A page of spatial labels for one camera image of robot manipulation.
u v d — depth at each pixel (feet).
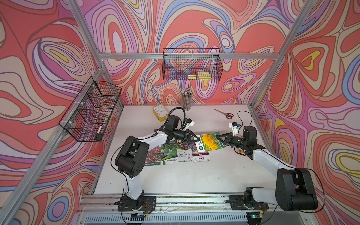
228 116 3.67
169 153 3.03
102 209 2.41
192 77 2.71
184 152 3.04
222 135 2.68
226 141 2.46
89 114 2.57
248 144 2.22
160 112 3.63
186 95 3.42
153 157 2.98
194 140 2.63
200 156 2.97
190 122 2.70
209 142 2.68
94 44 2.71
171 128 2.45
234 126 2.63
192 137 2.63
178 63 3.14
